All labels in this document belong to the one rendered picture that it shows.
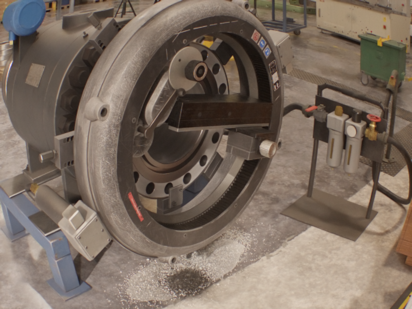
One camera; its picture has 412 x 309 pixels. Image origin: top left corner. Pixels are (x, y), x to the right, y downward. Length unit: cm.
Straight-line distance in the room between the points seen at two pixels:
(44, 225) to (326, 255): 109
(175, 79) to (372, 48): 349
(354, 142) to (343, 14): 585
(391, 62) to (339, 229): 268
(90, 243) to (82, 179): 16
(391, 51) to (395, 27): 282
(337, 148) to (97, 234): 116
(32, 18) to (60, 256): 87
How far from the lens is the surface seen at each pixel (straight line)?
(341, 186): 234
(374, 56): 442
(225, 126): 123
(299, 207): 210
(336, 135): 191
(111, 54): 101
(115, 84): 98
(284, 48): 150
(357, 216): 209
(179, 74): 107
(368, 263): 179
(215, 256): 176
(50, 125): 135
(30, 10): 159
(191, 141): 140
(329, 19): 786
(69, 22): 154
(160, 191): 135
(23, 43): 166
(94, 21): 104
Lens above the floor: 105
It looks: 24 degrees down
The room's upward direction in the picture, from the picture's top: 2 degrees clockwise
